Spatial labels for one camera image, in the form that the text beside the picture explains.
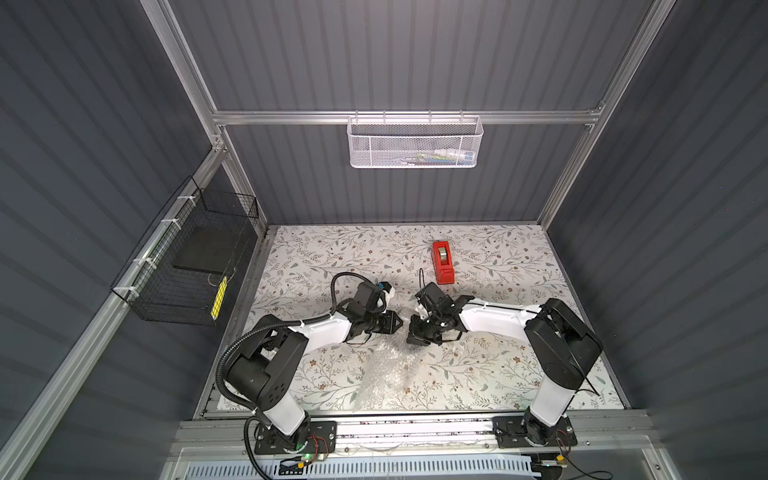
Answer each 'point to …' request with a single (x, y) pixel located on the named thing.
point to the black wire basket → (180, 270)
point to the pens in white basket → (443, 156)
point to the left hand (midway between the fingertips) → (403, 327)
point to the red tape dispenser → (443, 262)
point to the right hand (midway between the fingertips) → (407, 340)
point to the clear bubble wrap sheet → (391, 364)
